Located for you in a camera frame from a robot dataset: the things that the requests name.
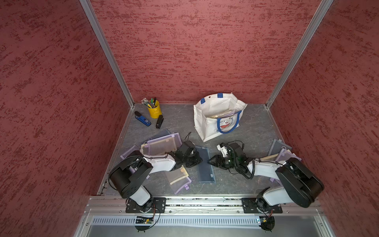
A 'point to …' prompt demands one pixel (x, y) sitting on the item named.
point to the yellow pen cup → (155, 112)
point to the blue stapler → (141, 118)
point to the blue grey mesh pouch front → (205, 170)
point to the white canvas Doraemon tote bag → (208, 128)
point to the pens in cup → (150, 104)
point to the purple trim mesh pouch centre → (162, 145)
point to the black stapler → (160, 120)
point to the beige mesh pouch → (226, 114)
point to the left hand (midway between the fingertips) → (203, 162)
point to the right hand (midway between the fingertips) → (210, 166)
